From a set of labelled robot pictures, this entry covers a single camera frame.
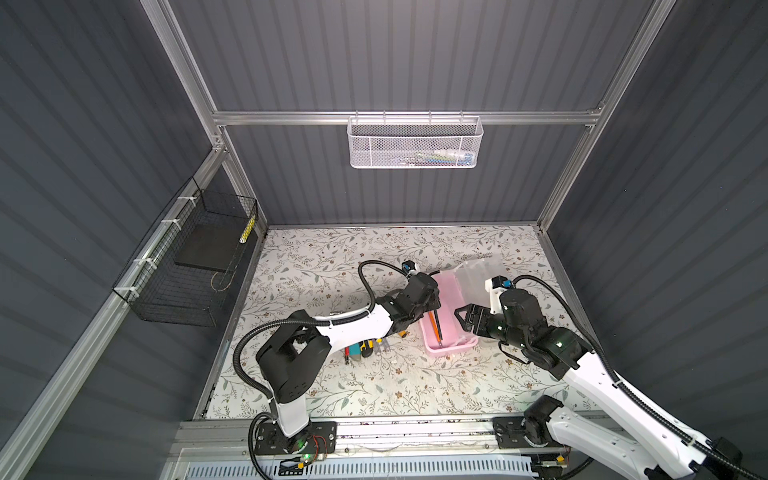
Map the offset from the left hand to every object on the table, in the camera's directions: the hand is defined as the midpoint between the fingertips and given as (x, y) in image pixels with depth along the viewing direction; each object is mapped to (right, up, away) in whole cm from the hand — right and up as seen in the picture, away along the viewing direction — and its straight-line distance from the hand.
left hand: (438, 291), depth 87 cm
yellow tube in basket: (-54, +18, -5) cm, 57 cm away
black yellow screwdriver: (-21, -17, +1) cm, 27 cm away
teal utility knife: (-25, -17, +1) cm, 30 cm away
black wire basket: (-65, +6, -13) cm, 67 cm away
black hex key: (0, -10, -2) cm, 10 cm away
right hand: (+6, -5, -11) cm, 13 cm away
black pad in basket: (-60, +13, -11) cm, 63 cm away
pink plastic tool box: (+9, +1, +8) cm, 12 cm away
